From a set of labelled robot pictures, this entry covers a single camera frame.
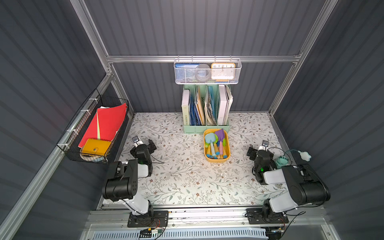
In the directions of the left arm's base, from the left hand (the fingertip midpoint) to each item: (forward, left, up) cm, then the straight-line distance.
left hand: (141, 142), depth 92 cm
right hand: (-4, -77, -1) cm, 77 cm away
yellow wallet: (-17, +10, +22) cm, 29 cm away
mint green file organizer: (+20, -41, +12) cm, 47 cm away
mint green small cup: (-13, -83, 0) cm, 84 cm away
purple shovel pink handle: (+8, -51, -4) cm, 52 cm away
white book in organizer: (+14, -29, +17) cm, 36 cm away
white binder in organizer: (+19, -52, +15) cm, 57 cm away
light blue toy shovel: (+6, -44, -4) cm, 45 cm away
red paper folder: (-3, +11, +22) cm, 24 cm away
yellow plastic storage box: (-1, -48, -3) cm, 48 cm away
